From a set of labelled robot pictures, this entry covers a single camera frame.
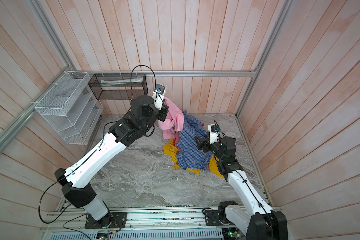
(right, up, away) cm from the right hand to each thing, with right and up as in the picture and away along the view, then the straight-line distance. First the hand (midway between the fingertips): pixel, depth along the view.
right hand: (202, 134), depth 79 cm
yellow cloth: (-17, -12, +19) cm, 28 cm away
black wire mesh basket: (-56, +33, +26) cm, 70 cm away
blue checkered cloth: (-7, -13, +9) cm, 17 cm away
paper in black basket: (-54, +32, +11) cm, 64 cm away
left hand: (-20, +14, -14) cm, 28 cm away
